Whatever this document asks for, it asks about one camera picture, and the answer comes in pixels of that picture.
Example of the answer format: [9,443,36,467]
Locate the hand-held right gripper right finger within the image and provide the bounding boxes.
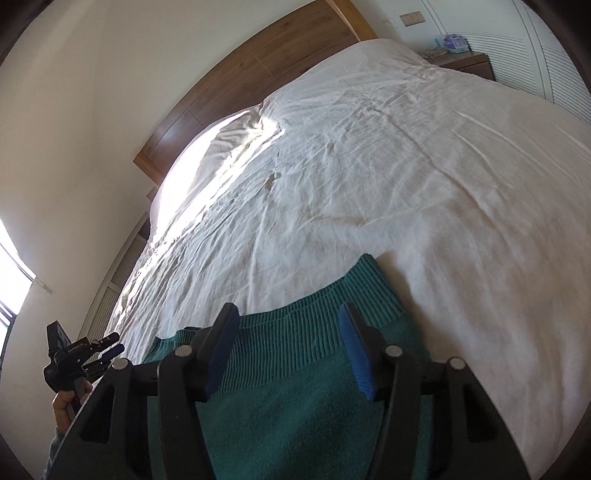
[337,302,548,480]

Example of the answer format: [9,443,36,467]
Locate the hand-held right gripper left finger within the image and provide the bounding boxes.
[46,302,241,480]

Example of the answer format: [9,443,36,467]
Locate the green knit sweater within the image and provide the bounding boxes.
[141,253,437,480]

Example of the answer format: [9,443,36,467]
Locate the person's left forearm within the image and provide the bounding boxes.
[45,426,71,468]

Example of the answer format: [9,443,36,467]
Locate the person's left hand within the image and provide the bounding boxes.
[52,377,93,432]

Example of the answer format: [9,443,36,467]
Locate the window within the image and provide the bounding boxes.
[0,217,37,365]

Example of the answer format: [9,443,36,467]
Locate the bed with white cover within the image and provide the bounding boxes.
[111,39,591,472]

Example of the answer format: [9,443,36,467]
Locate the wooden headboard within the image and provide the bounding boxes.
[133,0,379,185]

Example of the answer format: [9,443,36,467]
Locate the wooden nightstand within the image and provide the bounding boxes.
[425,52,497,83]

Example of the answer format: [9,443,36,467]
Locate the tissue box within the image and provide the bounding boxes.
[441,34,471,55]

